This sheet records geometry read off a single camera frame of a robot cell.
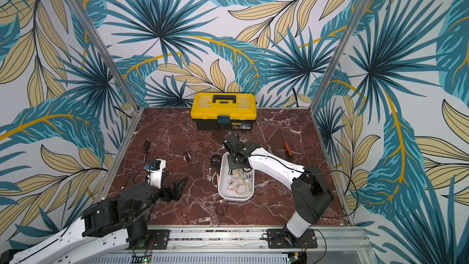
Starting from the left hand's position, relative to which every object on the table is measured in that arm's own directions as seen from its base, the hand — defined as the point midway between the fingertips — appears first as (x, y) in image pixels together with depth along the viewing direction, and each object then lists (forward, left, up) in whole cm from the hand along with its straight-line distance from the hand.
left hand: (178, 180), depth 69 cm
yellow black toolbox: (+38, -15, -2) cm, 41 cm away
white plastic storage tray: (+9, -25, -17) cm, 31 cm away
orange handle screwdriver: (+27, -50, -18) cm, 59 cm away
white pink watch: (+6, -20, -17) cm, 26 cm away
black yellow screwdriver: (+27, +27, -18) cm, 43 cm away
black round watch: (+19, -11, -20) cm, 30 cm away
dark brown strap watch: (+18, +3, -15) cm, 24 cm away
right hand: (+14, -22, -11) cm, 29 cm away
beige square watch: (+2, -25, -18) cm, 31 cm away
